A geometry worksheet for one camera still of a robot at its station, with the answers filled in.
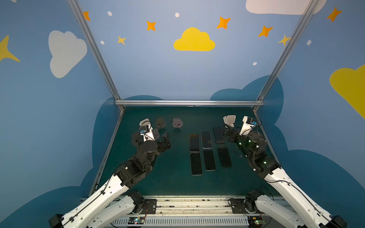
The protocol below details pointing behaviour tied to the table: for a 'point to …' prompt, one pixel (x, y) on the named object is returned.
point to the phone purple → (194, 143)
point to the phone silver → (206, 139)
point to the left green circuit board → (136, 220)
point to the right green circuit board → (255, 221)
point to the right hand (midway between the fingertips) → (231, 123)
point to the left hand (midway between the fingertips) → (162, 134)
